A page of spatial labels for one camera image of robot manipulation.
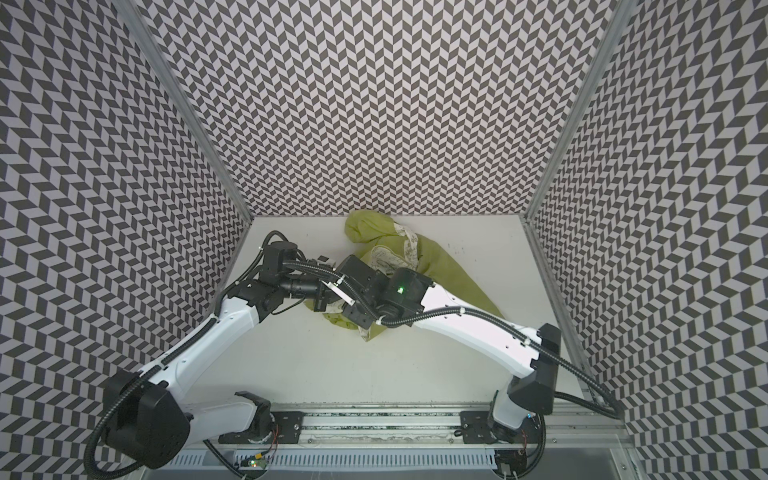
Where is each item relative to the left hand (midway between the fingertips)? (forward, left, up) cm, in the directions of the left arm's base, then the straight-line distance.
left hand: (354, 288), depth 69 cm
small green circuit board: (-32, +21, -22) cm, 44 cm away
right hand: (-1, -1, -2) cm, 2 cm away
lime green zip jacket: (+31, -6, -22) cm, 38 cm away
